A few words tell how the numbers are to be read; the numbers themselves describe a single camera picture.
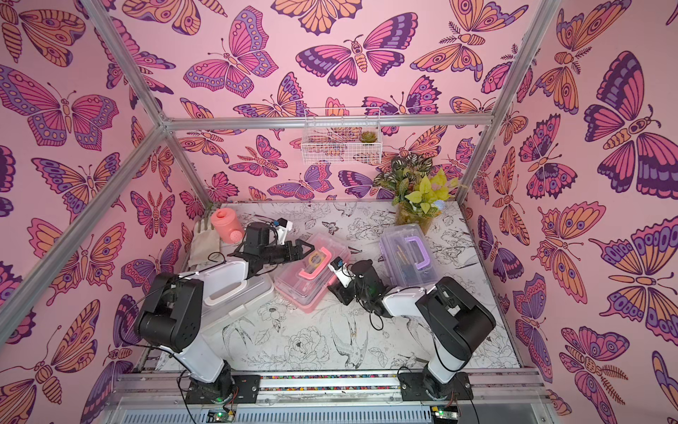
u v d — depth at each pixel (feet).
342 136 3.13
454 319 1.53
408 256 3.01
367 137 3.02
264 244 2.50
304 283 2.80
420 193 3.02
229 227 3.30
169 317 1.53
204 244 3.48
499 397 2.40
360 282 2.38
